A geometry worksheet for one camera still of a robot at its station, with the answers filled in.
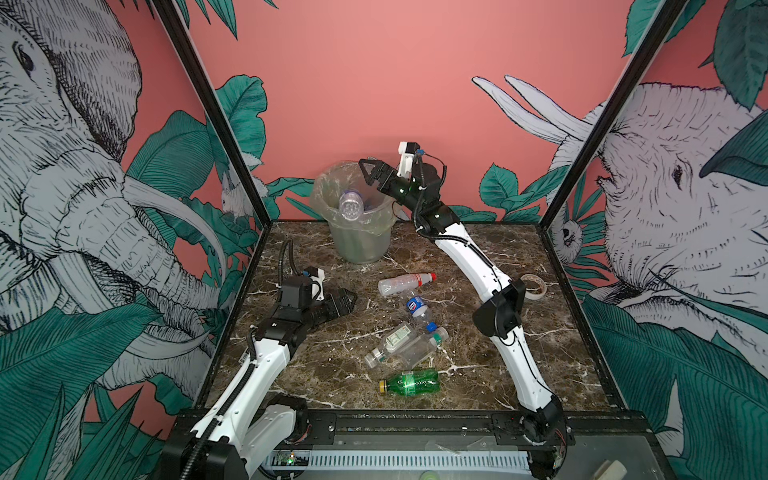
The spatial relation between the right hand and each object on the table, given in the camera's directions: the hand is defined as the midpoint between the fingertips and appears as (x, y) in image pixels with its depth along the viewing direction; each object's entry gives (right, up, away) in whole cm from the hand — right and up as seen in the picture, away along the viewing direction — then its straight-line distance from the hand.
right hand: (362, 160), depth 74 cm
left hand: (-5, -35, +6) cm, 36 cm away
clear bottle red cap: (+10, -34, +24) cm, 43 cm away
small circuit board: (-18, -73, -5) cm, 75 cm away
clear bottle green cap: (+17, -52, +14) cm, 56 cm away
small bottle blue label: (+15, -40, +16) cm, 46 cm away
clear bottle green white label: (+8, -50, +10) cm, 52 cm away
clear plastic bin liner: (+4, -11, +13) cm, 18 cm away
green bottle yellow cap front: (+13, -58, +2) cm, 59 cm away
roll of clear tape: (+55, -38, +25) cm, 71 cm away
